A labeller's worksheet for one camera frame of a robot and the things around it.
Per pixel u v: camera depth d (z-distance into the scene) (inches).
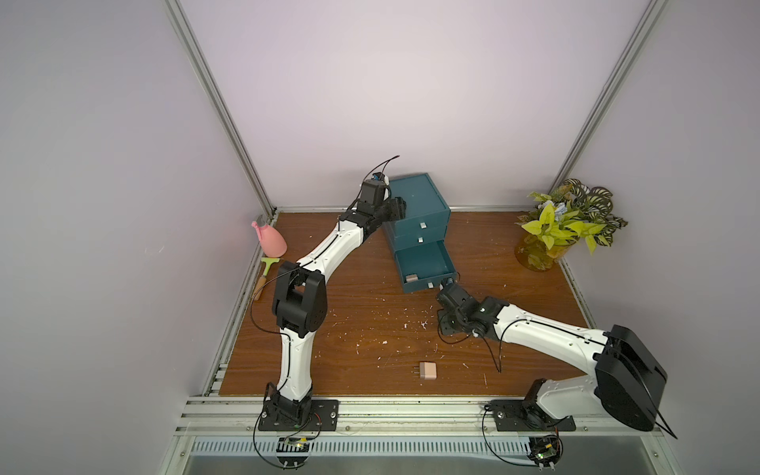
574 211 33.8
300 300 20.9
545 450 27.4
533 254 39.9
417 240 37.4
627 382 16.0
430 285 37.2
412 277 38.0
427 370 30.7
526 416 25.4
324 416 28.8
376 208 29.0
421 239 38.0
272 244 40.4
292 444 28.2
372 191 28.1
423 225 35.6
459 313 25.5
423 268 38.6
